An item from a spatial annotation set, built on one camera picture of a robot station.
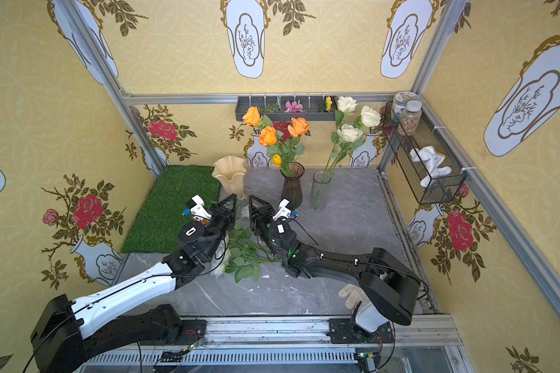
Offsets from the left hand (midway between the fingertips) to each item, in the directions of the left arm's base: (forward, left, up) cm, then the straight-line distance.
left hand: (230, 193), depth 71 cm
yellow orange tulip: (+15, -14, -1) cm, 21 cm away
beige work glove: (-23, -41, -30) cm, 56 cm away
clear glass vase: (+16, -33, -20) cm, 42 cm away
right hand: (+1, -7, -2) cm, 7 cm away
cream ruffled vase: (+24, +6, -16) cm, 30 cm away
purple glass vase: (+16, -20, -17) cm, 31 cm away
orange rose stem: (+24, -21, -4) cm, 32 cm away
